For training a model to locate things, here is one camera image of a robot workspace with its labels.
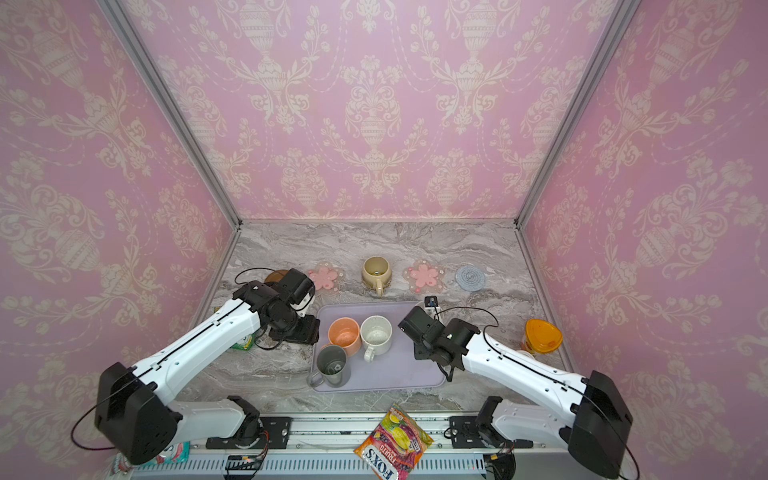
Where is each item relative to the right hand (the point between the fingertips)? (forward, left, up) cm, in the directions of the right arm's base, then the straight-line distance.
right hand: (428, 342), depth 80 cm
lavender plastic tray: (-3, +8, -10) cm, 14 cm away
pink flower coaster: (+27, -3, -10) cm, 29 cm away
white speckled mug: (+6, +14, -7) cm, 17 cm away
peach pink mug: (+7, +23, -7) cm, 25 cm away
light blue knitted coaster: (+26, -19, -9) cm, 33 cm away
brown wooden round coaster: (+29, +49, -7) cm, 57 cm away
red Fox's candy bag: (-22, +10, -6) cm, 25 cm away
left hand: (+2, +31, +2) cm, 31 cm away
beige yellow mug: (+28, +13, -5) cm, 31 cm away
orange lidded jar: (0, -31, -1) cm, 31 cm away
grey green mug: (-3, +27, -7) cm, 28 cm away
